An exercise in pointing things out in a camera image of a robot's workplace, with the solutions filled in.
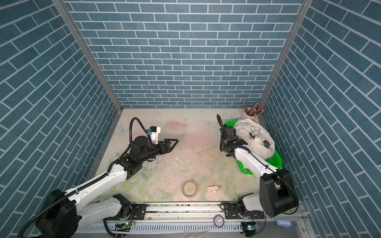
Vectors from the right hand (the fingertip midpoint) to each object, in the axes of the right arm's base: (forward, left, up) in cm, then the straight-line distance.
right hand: (231, 140), depth 89 cm
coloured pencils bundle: (+27, -18, -1) cm, 32 cm away
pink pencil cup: (+23, -12, -2) cm, 26 cm away
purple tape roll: (-40, +9, -11) cm, 42 cm away
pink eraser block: (-26, +10, -10) cm, 30 cm away
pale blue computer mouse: (-39, -24, -9) cm, 47 cm away
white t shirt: (-5, -13, +9) cm, 17 cm away
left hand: (-11, +31, +10) cm, 34 cm away
